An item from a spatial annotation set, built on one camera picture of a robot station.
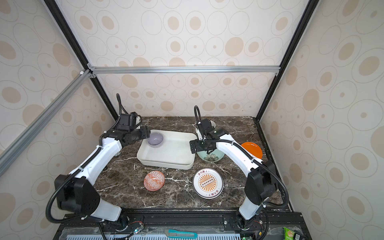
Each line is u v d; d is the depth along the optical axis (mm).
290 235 689
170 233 699
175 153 977
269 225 713
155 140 1025
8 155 510
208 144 603
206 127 648
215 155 972
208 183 855
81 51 831
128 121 645
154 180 871
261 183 442
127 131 638
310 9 686
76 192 420
